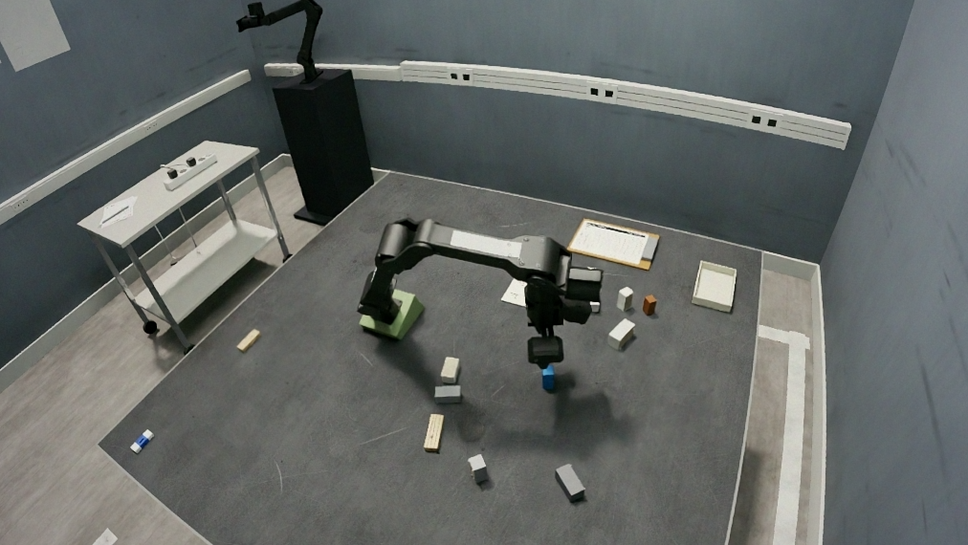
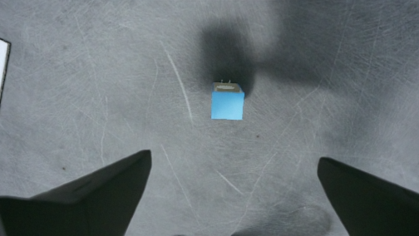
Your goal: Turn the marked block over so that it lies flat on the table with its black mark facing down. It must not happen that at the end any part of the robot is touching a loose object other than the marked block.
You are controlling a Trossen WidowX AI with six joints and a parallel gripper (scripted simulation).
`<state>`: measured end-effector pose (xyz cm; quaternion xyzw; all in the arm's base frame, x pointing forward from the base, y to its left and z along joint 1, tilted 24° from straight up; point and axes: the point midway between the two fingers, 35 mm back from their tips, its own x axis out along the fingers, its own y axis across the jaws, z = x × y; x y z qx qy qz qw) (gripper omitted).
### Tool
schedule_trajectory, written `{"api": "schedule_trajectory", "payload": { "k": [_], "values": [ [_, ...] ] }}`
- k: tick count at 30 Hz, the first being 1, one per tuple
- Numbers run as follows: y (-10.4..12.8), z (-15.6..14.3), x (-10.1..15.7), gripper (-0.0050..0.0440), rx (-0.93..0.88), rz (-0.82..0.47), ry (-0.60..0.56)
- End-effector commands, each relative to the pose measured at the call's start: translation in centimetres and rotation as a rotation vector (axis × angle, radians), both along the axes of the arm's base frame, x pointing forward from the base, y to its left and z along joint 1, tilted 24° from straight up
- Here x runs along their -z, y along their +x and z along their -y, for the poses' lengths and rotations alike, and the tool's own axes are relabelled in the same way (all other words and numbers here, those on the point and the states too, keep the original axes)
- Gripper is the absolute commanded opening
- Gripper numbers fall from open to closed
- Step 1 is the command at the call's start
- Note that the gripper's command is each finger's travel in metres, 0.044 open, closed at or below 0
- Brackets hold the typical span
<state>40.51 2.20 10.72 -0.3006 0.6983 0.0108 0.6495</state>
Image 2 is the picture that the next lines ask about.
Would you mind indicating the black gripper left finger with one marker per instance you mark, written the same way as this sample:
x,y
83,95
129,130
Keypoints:
x,y
98,204

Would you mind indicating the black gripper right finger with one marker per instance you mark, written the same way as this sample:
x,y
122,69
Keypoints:
x,y
368,205

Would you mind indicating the blue rectangular block with black label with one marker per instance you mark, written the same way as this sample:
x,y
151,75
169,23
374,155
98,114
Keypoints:
x,y
227,101

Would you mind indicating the white flat card with black marks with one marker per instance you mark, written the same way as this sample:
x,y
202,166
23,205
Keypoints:
x,y
4,50

